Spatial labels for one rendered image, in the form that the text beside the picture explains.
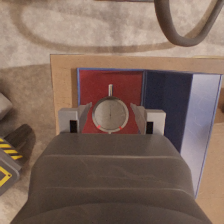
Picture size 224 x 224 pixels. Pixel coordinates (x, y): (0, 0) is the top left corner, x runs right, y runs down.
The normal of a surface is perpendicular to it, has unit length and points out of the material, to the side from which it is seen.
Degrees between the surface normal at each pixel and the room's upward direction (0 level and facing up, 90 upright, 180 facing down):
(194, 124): 12
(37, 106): 0
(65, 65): 0
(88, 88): 0
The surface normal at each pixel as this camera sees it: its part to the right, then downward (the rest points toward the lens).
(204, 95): 0.22, 0.28
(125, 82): 0.01, 0.29
